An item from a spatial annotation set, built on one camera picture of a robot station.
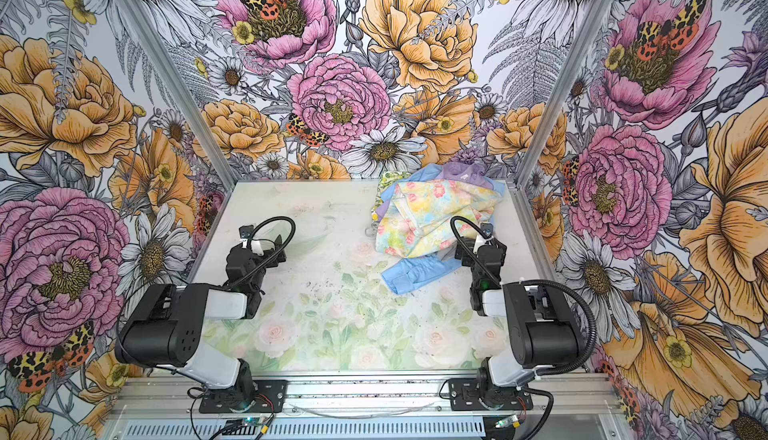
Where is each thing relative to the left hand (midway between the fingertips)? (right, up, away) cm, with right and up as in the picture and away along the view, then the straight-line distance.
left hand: (266, 244), depth 94 cm
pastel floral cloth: (+47, +8, +6) cm, 48 cm away
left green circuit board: (+6, -39, -23) cm, 45 cm away
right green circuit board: (+66, -39, -22) cm, 80 cm away
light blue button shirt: (+45, -9, +2) cm, 46 cm away
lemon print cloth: (+36, +23, +29) cm, 52 cm away
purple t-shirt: (+66, +25, +18) cm, 73 cm away
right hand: (+65, 0, 0) cm, 65 cm away
